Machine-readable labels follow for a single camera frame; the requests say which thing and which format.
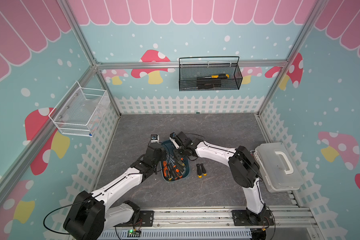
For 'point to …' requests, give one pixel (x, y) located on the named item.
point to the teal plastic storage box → (174, 168)
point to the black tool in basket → (204, 83)
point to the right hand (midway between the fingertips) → (176, 151)
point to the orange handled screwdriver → (166, 167)
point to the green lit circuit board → (131, 233)
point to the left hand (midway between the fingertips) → (161, 150)
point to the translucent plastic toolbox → (278, 170)
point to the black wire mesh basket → (199, 77)
